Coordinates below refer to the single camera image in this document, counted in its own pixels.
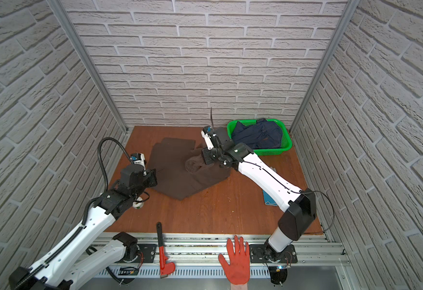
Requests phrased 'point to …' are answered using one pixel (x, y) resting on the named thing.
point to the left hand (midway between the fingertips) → (156, 167)
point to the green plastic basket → (286, 141)
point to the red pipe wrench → (165, 267)
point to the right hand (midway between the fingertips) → (209, 151)
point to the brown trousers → (180, 167)
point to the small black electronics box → (128, 270)
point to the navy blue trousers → (263, 135)
